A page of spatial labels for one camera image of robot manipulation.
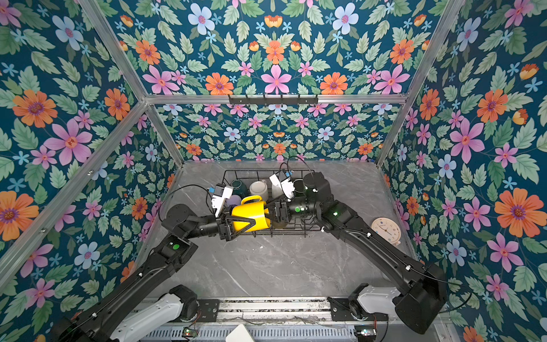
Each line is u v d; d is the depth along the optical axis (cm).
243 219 56
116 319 43
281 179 58
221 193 57
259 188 97
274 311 75
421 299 37
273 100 93
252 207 59
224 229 55
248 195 65
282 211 57
